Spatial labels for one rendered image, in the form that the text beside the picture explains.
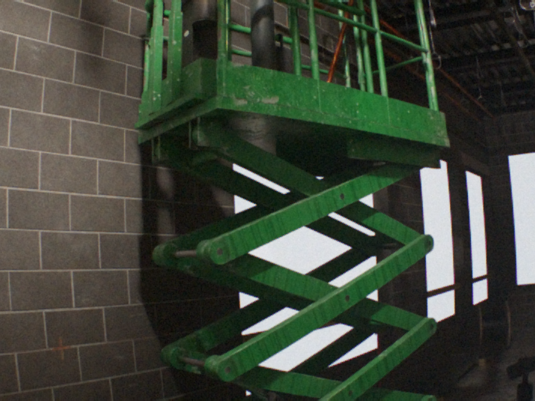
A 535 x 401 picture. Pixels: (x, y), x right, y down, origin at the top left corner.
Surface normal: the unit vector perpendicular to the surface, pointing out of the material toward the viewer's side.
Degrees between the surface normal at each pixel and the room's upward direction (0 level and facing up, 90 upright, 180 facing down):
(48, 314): 90
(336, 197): 90
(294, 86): 90
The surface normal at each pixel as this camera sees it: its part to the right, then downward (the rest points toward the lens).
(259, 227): 0.65, -0.11
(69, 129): 0.83, -0.10
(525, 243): -0.56, -0.06
